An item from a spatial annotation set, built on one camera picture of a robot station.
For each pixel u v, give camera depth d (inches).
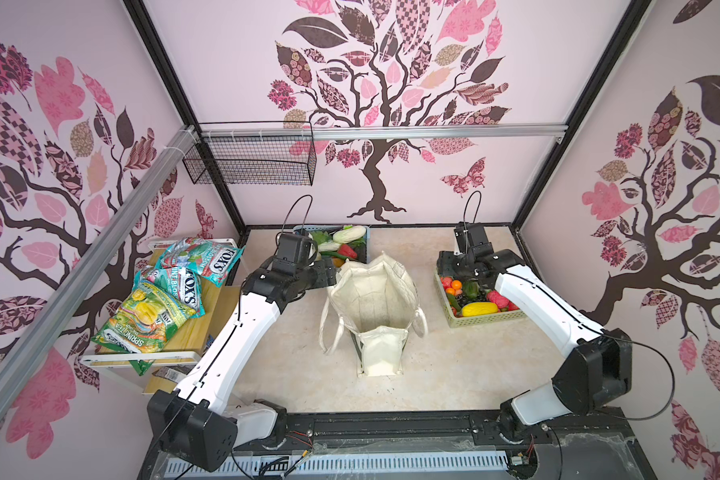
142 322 21.0
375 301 38.5
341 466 27.4
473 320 35.3
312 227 43.9
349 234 41.6
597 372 16.4
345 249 40.8
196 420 14.6
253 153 37.3
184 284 23.2
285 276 21.6
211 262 24.5
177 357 20.4
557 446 27.5
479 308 34.5
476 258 24.4
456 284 37.7
